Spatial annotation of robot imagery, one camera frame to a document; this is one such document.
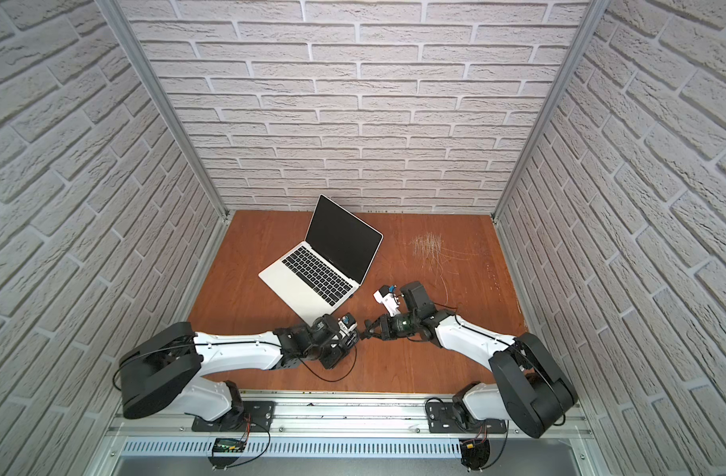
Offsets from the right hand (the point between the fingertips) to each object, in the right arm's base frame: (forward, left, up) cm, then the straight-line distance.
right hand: (363, 338), depth 80 cm
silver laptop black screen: (+25, +15, -6) cm, 30 cm away
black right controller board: (-27, -26, -8) cm, 38 cm away
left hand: (+3, +6, -7) cm, 10 cm away
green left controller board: (-22, +34, -8) cm, 41 cm away
